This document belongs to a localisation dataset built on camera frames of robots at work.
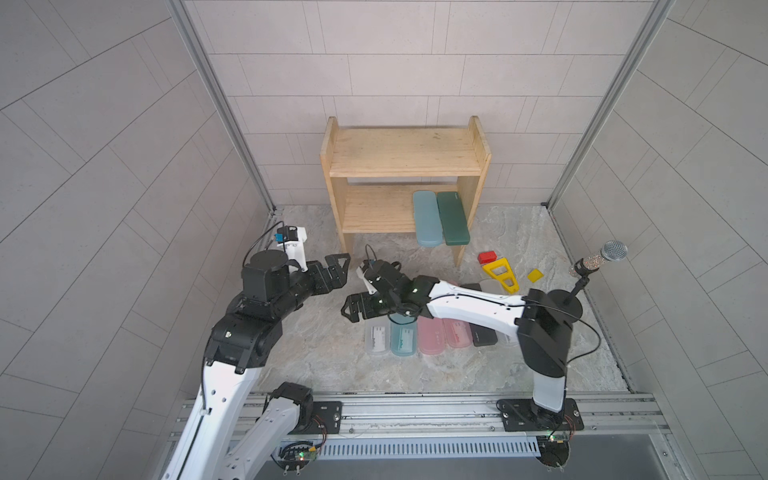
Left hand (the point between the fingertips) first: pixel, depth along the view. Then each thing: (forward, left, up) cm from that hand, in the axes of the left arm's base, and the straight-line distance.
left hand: (341, 257), depth 65 cm
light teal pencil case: (-6, -14, -29) cm, 33 cm away
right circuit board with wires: (-32, -49, -31) cm, 67 cm away
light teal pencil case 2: (+21, -21, -10) cm, 31 cm away
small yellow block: (+14, -58, -29) cm, 66 cm away
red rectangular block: (+21, -44, -28) cm, 56 cm away
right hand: (-3, -1, -20) cm, 21 cm away
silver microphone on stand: (+3, -64, -26) cm, 69 cm away
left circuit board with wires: (-33, +10, -29) cm, 45 cm away
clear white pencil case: (+9, -42, -28) cm, 52 cm away
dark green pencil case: (+21, -29, -10) cm, 37 cm away
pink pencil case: (-6, -22, -28) cm, 37 cm away
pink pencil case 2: (-6, -30, -29) cm, 42 cm away
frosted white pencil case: (-7, -7, -29) cm, 30 cm away
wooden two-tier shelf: (+49, -22, -19) cm, 57 cm away
